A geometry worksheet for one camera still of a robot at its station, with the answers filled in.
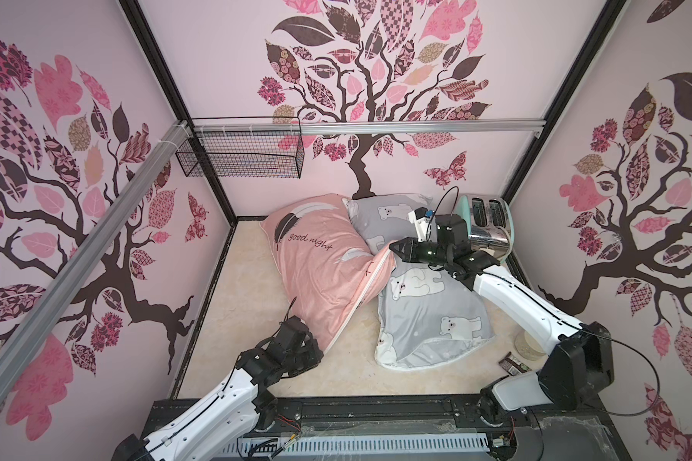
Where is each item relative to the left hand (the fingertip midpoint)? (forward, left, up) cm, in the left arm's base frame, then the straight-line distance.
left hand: (322, 362), depth 80 cm
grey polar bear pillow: (+10, -30, +7) cm, 32 cm away
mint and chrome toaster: (+40, -55, +15) cm, 70 cm away
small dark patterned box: (-1, -55, -1) cm, 55 cm away
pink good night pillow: (+22, -2, +15) cm, 26 cm away
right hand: (+25, -20, +24) cm, 40 cm away
